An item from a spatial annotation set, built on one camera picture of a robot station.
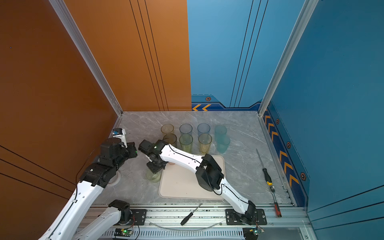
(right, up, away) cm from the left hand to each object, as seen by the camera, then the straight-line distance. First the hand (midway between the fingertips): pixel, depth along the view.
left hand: (133, 141), depth 74 cm
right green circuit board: (+59, -44, -4) cm, 73 cm away
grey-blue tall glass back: (+25, +6, +18) cm, 31 cm away
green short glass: (+7, -22, +12) cm, 27 cm away
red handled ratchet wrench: (+73, -27, +6) cm, 78 cm away
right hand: (+8, -17, +9) cm, 21 cm away
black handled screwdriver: (+27, -38, -1) cm, 46 cm away
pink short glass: (+19, -10, -3) cm, 22 cm away
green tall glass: (+25, -1, +13) cm, 29 cm away
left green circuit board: (-3, -43, -4) cm, 43 cm away
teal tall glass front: (+48, -4, +18) cm, 52 cm away
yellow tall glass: (+37, -2, +20) cm, 42 cm away
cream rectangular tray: (+21, -24, +11) cm, 34 cm away
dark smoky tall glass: (+16, 0, +14) cm, 21 cm away
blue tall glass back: (+36, +6, +24) cm, 44 cm away
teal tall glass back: (+48, +4, +28) cm, 56 cm away
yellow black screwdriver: (+73, -22, +10) cm, 77 cm away
